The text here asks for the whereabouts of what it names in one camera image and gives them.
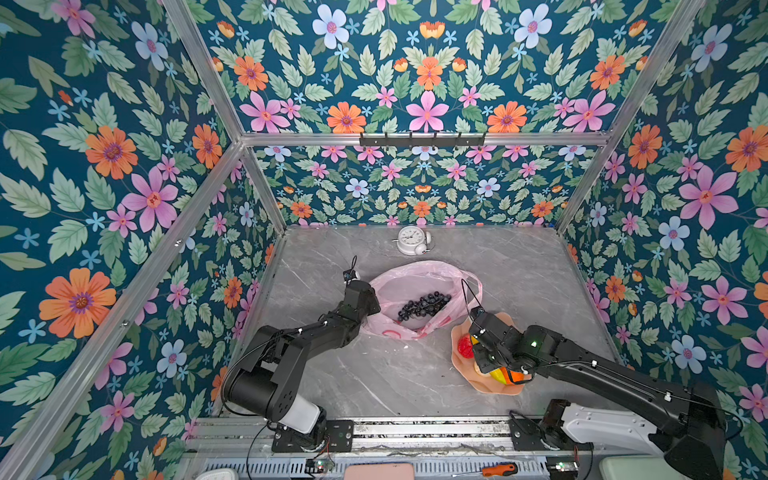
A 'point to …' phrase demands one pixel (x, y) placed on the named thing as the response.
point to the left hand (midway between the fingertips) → (376, 287)
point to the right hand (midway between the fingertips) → (477, 352)
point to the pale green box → (638, 468)
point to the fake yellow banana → (498, 374)
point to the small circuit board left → (319, 466)
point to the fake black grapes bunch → (424, 307)
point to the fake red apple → (465, 346)
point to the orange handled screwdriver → (494, 470)
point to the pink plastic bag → (409, 282)
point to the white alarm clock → (413, 240)
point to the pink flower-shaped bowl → (467, 367)
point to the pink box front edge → (379, 471)
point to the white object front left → (219, 474)
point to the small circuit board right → (563, 466)
